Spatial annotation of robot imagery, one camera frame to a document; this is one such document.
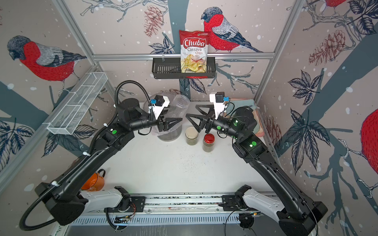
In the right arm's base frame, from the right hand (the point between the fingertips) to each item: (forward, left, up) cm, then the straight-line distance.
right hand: (192, 111), depth 55 cm
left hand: (+3, +5, -3) cm, 7 cm away
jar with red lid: (+5, -8, -33) cm, 34 cm away
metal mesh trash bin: (+13, +13, -40) cm, 45 cm away
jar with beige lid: (+11, +2, -34) cm, 36 cm away
